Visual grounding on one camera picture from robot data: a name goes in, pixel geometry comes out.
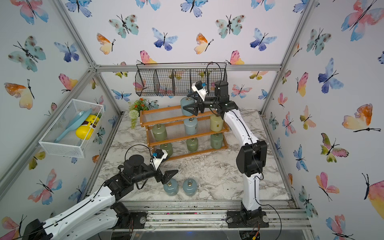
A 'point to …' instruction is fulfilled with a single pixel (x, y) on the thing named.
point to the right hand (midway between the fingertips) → (187, 100)
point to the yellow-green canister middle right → (216, 123)
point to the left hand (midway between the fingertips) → (173, 163)
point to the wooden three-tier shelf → (176, 136)
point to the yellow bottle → (85, 131)
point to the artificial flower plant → (136, 106)
